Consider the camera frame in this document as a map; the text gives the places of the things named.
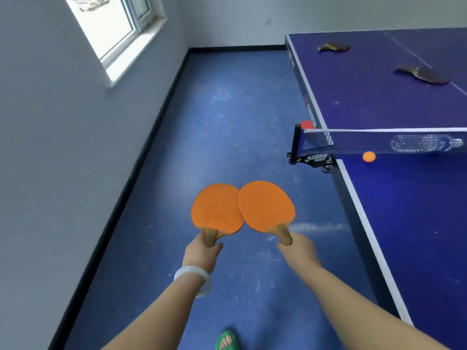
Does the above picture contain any person's left hand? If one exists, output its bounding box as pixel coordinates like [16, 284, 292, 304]
[182, 232, 224, 276]

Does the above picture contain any person's right hand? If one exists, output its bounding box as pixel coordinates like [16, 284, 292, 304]
[276, 232, 322, 276]

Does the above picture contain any orange table tennis paddle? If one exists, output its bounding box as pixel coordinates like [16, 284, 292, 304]
[237, 181, 297, 246]
[191, 183, 244, 248]

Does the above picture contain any clear plastic water bottle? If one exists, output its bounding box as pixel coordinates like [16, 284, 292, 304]
[389, 134, 465, 154]

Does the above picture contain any black table tennis paddle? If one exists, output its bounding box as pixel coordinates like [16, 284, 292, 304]
[316, 41, 351, 53]
[394, 63, 451, 86]

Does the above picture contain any person's left forearm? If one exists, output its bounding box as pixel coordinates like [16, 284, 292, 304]
[100, 273, 205, 350]

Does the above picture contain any person's right forearm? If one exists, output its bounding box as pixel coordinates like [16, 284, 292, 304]
[303, 265, 451, 350]

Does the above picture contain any white jade bangle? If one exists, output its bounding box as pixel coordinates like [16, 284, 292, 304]
[173, 265, 212, 298]

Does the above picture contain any green left slipper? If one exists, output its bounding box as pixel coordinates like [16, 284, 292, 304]
[214, 328, 242, 350]

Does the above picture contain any blue table tennis table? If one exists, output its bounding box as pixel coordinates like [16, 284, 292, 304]
[284, 28, 467, 350]

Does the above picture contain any blue table net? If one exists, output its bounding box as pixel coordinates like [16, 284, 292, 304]
[301, 127, 467, 156]

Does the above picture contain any white window sill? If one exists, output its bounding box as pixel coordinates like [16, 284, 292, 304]
[100, 17, 168, 88]

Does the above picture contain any white framed window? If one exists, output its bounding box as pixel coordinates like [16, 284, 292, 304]
[64, 0, 164, 70]

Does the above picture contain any black net post clamp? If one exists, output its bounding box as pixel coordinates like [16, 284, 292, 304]
[287, 123, 336, 175]

